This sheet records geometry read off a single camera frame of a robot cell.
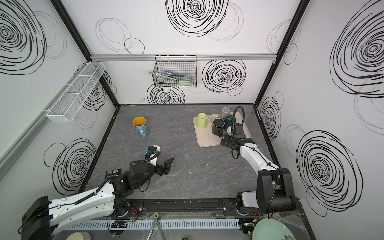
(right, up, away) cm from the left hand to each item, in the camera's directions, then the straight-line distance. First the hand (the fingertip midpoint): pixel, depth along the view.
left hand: (167, 156), depth 77 cm
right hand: (+35, +6, +13) cm, 38 cm away
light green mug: (+20, +19, +24) cm, 36 cm away
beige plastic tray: (+22, +6, +27) cm, 36 cm away
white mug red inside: (+39, +11, +27) cm, 49 cm away
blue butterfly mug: (-22, +17, +21) cm, 35 cm away
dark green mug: (+37, +18, +21) cm, 47 cm away
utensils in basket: (+4, +43, +10) cm, 44 cm away
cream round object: (-34, -29, -15) cm, 47 cm away
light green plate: (+50, -32, -8) cm, 60 cm away
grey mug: (+36, +23, +26) cm, 50 cm away
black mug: (+29, +14, +19) cm, 38 cm away
